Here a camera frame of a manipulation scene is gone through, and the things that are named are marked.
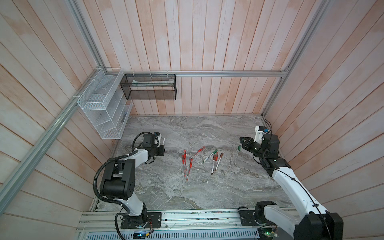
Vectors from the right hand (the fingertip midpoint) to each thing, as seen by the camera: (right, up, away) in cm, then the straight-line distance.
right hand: (240, 137), depth 82 cm
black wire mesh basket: (-58, +36, +25) cm, 72 cm away
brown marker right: (-7, -13, +16) cm, 22 cm away
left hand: (-46, -10, +15) cm, 49 cm away
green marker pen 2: (-12, -11, +16) cm, 23 cm away
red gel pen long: (-28, -20, +11) cm, 36 cm away
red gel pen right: (-11, -15, +14) cm, 23 cm away
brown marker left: (-13, -16, +13) cm, 24 cm away
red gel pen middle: (-32, -22, +9) cm, 39 cm away
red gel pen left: (-32, -16, +14) cm, 38 cm away
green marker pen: (-46, -4, +16) cm, 49 cm away
